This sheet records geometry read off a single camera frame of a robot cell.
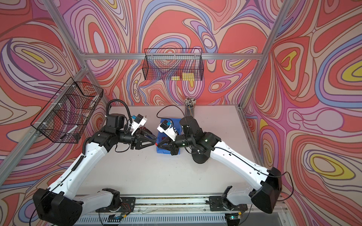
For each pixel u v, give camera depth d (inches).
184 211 28.7
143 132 25.5
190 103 38.7
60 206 14.4
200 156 33.0
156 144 24.7
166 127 21.9
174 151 22.4
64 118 30.4
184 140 22.3
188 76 35.8
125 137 23.4
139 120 23.1
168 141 22.9
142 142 23.9
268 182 15.4
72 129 28.9
